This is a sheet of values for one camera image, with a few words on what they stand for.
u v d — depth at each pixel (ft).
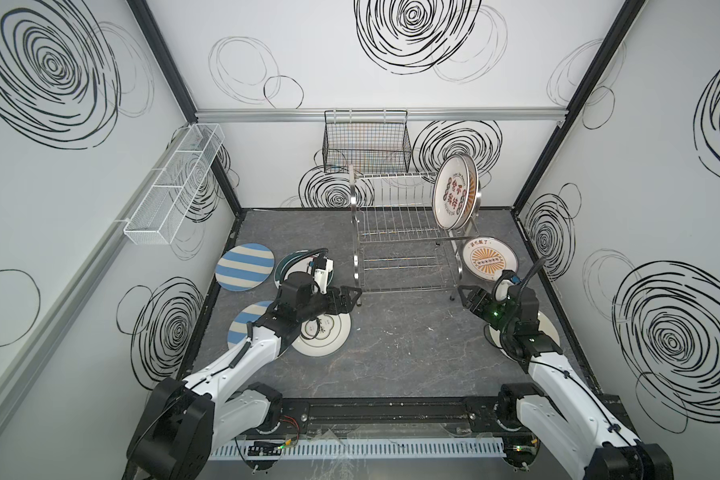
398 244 3.57
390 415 2.48
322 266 2.38
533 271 2.52
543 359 1.84
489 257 3.45
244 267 3.35
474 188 2.19
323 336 2.85
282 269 3.33
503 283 2.45
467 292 2.58
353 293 2.49
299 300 2.07
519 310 2.03
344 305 2.37
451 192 2.58
